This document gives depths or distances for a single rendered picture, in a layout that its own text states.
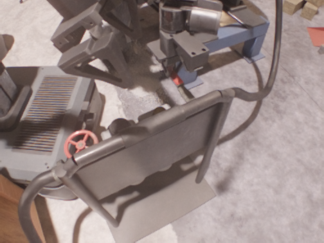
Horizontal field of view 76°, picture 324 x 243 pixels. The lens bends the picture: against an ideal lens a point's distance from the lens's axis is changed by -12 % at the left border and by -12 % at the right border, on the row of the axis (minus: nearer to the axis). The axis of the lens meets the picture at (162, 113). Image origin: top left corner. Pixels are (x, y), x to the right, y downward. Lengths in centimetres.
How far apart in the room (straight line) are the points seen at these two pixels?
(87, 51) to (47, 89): 77
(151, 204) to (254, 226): 40
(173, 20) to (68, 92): 57
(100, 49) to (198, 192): 80
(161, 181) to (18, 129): 58
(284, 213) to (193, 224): 37
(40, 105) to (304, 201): 112
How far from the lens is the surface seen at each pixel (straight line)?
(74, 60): 24
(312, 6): 218
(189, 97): 57
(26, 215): 63
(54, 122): 87
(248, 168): 104
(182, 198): 94
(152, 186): 95
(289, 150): 117
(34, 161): 82
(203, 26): 47
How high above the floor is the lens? 91
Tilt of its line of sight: 54 degrees down
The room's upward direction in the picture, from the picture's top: 1 degrees counter-clockwise
